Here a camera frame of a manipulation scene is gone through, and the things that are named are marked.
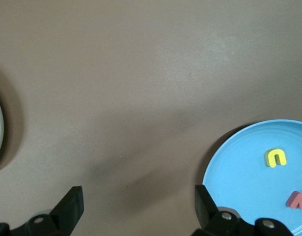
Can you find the yellow foam letter u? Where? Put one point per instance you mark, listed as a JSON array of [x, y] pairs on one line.
[[276, 152]]

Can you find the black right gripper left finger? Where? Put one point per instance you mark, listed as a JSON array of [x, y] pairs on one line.
[[67, 209]]

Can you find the blue round plate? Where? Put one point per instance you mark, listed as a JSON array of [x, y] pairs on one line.
[[239, 172]]

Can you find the red foam letter w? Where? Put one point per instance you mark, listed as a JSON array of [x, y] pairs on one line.
[[296, 201]]

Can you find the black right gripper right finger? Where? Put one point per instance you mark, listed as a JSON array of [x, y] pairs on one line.
[[204, 209]]

